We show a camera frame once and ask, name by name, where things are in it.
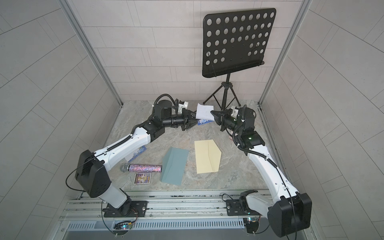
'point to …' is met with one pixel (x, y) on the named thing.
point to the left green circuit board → (123, 225)
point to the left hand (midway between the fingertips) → (204, 118)
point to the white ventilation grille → (153, 224)
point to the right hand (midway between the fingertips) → (209, 111)
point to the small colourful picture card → (142, 178)
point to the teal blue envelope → (174, 163)
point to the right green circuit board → (252, 224)
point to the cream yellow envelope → (208, 156)
